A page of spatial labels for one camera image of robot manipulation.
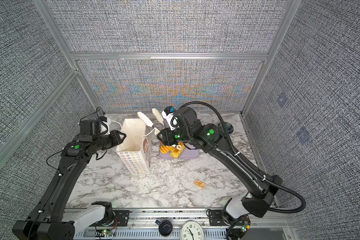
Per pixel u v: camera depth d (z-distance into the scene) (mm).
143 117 631
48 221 373
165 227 706
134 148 977
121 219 732
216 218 735
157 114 689
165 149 924
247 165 400
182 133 522
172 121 556
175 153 924
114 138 649
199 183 836
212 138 438
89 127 534
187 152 952
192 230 675
